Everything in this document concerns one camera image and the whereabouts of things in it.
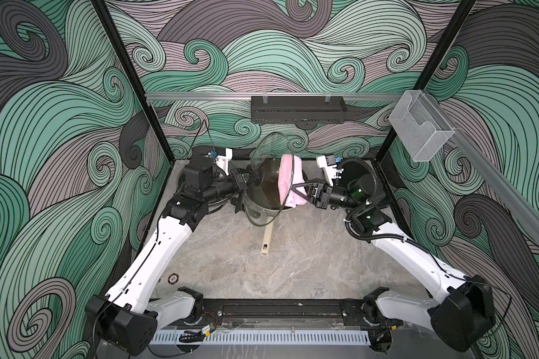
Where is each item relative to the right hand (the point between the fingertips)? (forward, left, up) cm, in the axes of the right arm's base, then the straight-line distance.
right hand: (290, 192), depth 60 cm
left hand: (+8, +9, 0) cm, 12 cm away
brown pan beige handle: (-4, +7, -26) cm, 27 cm away
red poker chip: (-12, +42, -37) cm, 57 cm away
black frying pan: (+19, +32, -37) cm, 52 cm away
